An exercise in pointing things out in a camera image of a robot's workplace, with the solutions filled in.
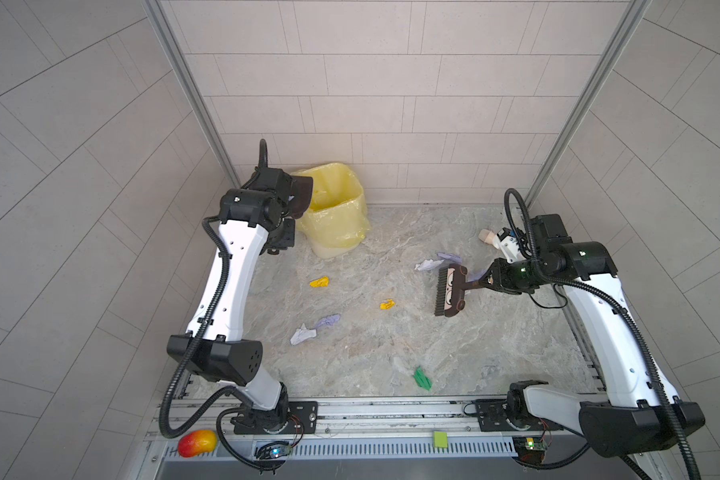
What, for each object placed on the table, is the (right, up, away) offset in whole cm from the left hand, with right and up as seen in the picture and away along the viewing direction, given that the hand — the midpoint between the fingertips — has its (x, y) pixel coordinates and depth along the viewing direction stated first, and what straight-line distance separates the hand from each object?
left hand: (284, 235), depth 73 cm
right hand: (+47, -11, -3) cm, 48 cm away
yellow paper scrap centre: (+26, -22, +17) cm, 38 cm away
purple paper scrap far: (+48, -8, +27) cm, 56 cm away
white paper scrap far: (+40, -10, +27) cm, 49 cm away
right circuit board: (+58, -49, -5) cm, 76 cm away
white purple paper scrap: (+2, -28, +10) cm, 30 cm away
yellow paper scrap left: (+5, -15, +21) cm, 27 cm away
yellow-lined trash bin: (+11, +4, +12) cm, 17 cm away
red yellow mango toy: (-17, -46, -7) cm, 49 cm away
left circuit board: (-1, -48, -7) cm, 48 cm away
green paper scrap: (+34, -37, +3) cm, 51 cm away
